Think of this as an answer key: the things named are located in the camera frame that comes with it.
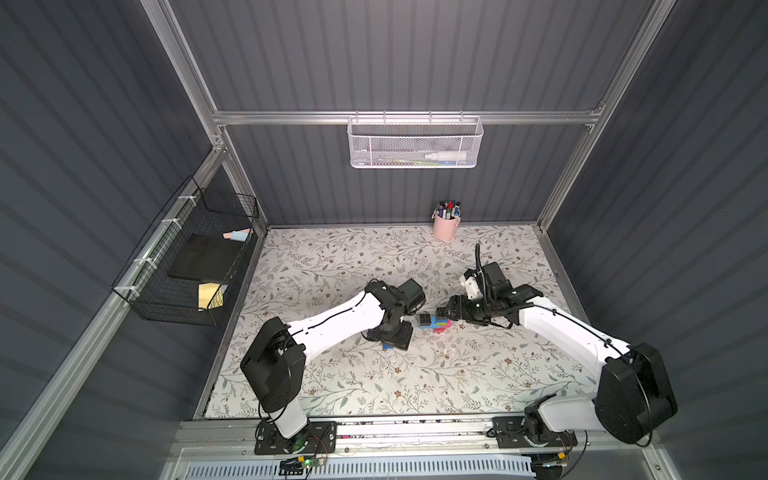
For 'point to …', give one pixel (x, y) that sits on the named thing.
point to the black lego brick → (425, 319)
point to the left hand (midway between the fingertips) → (400, 345)
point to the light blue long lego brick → (430, 327)
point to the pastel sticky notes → (239, 235)
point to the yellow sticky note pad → (206, 292)
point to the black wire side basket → (144, 282)
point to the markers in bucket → (446, 210)
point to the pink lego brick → (442, 329)
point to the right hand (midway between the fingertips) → (453, 316)
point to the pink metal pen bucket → (445, 229)
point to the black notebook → (210, 256)
